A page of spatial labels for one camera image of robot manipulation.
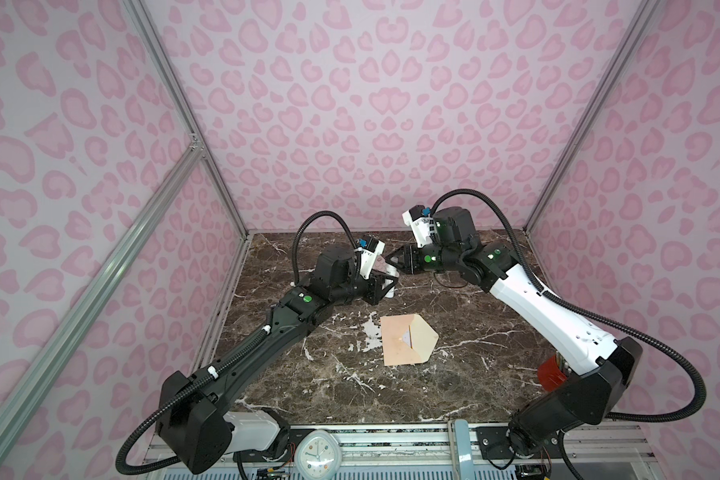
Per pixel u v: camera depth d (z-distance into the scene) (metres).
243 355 0.44
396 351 0.88
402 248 0.65
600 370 0.40
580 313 0.42
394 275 0.71
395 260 0.70
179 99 0.82
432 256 0.60
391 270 0.70
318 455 0.69
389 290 0.70
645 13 0.69
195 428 0.38
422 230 0.64
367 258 0.65
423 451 0.72
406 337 0.92
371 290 0.64
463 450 0.68
